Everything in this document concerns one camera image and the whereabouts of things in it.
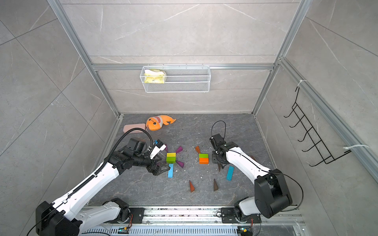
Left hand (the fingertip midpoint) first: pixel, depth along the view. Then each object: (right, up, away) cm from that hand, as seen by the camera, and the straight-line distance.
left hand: (165, 161), depth 75 cm
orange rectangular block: (+21, -4, +17) cm, 28 cm away
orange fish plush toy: (-13, +20, +29) cm, 38 cm away
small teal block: (+37, -11, +13) cm, 41 cm away
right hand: (+31, -2, +12) cm, 33 cm away
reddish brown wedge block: (+14, -17, +8) cm, 23 cm away
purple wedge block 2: (+7, -6, +16) cm, 18 cm away
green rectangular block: (0, -3, +16) cm, 16 cm away
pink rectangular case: (-36, +17, +36) cm, 53 cm away
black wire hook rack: (+69, +8, -14) cm, 71 cm away
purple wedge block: (+5, +2, +23) cm, 24 cm away
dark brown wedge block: (+27, -16, +6) cm, 32 cm away
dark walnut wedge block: (+31, -7, +14) cm, 34 cm away
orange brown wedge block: (+18, +2, +23) cm, 29 cm away
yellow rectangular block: (0, 0, +19) cm, 19 cm away
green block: (+21, -1, +19) cm, 28 cm away
